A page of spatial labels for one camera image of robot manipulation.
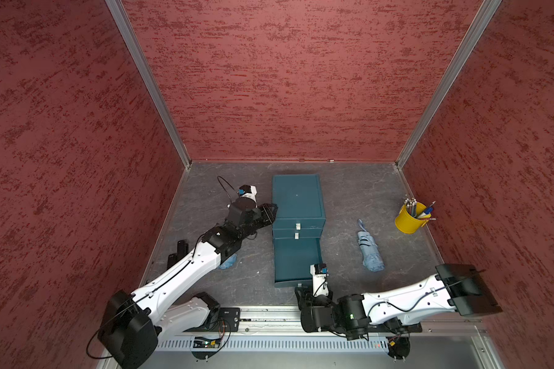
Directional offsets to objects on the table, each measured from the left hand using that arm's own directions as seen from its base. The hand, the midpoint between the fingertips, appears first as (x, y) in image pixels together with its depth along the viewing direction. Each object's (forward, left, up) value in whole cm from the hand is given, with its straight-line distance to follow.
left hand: (275, 214), depth 78 cm
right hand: (-23, -9, -15) cm, 29 cm away
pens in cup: (+7, -52, -3) cm, 52 cm away
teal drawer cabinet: (-4, -8, -5) cm, 10 cm away
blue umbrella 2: (-9, -36, -15) cm, 41 cm away
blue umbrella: (-11, +17, -17) cm, 26 cm away
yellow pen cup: (+5, -54, -10) cm, 55 cm away
